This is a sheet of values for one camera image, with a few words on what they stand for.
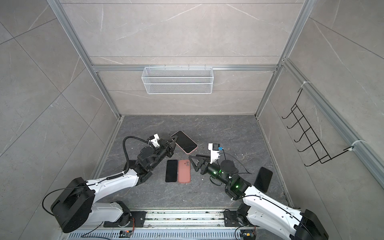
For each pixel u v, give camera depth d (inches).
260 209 19.5
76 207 16.2
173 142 28.7
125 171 22.4
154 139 29.3
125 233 27.7
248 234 27.6
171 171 35.7
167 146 26.5
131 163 37.1
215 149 25.2
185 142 29.6
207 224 28.7
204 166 24.5
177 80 39.6
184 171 35.8
